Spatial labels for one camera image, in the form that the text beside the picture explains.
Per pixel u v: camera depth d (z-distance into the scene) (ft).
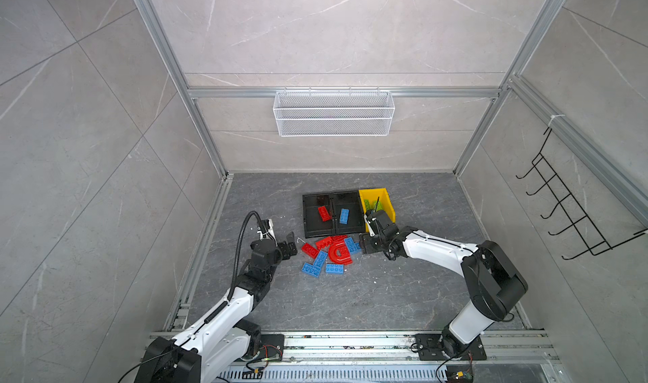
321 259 2.96
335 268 2.89
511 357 2.51
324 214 3.40
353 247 3.09
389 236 2.35
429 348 2.39
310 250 3.04
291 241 2.52
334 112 3.30
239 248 1.94
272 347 2.40
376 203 3.52
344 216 3.34
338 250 3.06
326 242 3.10
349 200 3.59
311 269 2.89
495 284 1.50
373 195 3.47
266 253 2.06
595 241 1.90
